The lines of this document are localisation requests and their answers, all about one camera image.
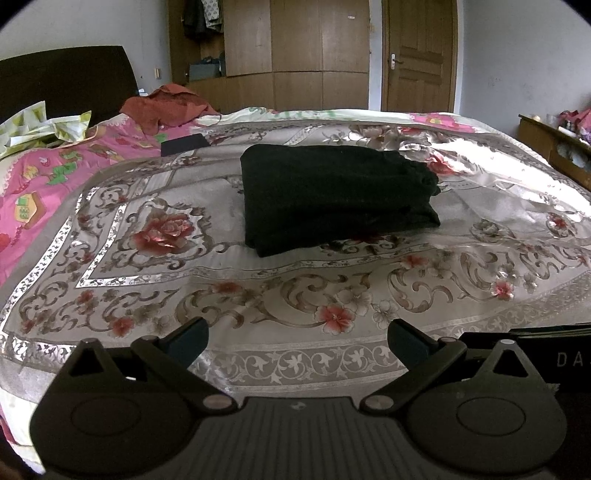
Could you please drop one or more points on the black rectangular case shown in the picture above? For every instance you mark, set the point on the black rectangular case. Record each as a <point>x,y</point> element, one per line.
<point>184,144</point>

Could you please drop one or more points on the hanging clothes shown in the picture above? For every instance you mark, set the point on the hanging clothes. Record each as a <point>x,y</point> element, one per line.
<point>203,16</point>

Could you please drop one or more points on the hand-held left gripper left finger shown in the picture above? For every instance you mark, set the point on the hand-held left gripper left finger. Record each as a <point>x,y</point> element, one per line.
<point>189,345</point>

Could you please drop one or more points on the black pants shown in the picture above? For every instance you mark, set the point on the black pants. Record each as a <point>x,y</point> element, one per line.
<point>323,198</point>

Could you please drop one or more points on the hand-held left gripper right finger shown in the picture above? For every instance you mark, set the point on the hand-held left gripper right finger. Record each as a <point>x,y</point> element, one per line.
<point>407,345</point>

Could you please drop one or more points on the pink cloth bundle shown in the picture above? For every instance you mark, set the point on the pink cloth bundle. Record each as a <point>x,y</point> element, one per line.
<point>577,122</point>

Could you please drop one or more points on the grey bag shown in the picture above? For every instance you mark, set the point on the grey bag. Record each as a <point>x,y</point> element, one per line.
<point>207,71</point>

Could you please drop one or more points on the dark wooden headboard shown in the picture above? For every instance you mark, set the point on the dark wooden headboard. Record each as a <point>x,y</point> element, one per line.
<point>69,78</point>

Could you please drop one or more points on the pink patterned quilt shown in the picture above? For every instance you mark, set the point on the pink patterned quilt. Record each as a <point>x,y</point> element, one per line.
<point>37,184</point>

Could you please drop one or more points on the wooden side table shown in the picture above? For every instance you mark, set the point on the wooden side table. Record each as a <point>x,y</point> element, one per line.
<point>554,147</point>

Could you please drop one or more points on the red-orange cloth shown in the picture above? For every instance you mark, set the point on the red-orange cloth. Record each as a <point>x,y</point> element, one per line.
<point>166,106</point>

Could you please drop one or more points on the wooden wardrobe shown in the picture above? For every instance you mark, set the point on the wooden wardrobe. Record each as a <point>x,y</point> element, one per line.
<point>300,46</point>

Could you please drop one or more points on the wooden door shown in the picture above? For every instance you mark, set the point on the wooden door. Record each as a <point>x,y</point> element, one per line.
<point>420,55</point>

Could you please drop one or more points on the green and white patterned cloth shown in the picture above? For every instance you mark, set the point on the green and white patterned cloth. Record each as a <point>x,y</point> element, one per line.
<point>27,129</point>

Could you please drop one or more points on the grey floral bedspread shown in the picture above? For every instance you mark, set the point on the grey floral bedspread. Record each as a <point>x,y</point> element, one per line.
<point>277,300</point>

